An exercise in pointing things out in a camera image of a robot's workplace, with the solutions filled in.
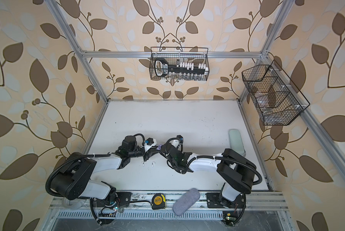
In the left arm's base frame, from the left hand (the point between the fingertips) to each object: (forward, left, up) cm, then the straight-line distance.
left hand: (159, 147), depth 85 cm
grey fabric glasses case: (-27, -17, -4) cm, 32 cm away
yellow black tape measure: (-27, -2, -5) cm, 28 cm away
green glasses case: (+8, -49, -5) cm, 50 cm away
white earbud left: (-8, +10, -8) cm, 15 cm away
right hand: (-1, -1, +1) cm, 1 cm away
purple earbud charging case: (-1, 0, +1) cm, 2 cm away
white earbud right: (-7, +4, -8) cm, 11 cm away
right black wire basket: (+16, -62, +27) cm, 70 cm away
